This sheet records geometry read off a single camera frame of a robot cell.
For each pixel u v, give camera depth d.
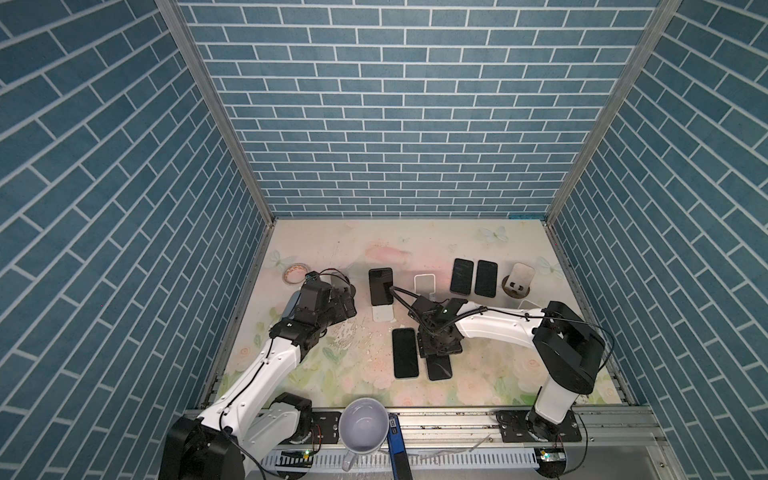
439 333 0.63
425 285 0.91
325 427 0.74
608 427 0.75
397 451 0.67
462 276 1.03
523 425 0.74
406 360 0.85
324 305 0.66
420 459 0.70
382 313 0.94
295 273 1.04
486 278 1.09
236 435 0.41
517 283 0.96
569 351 0.46
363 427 0.74
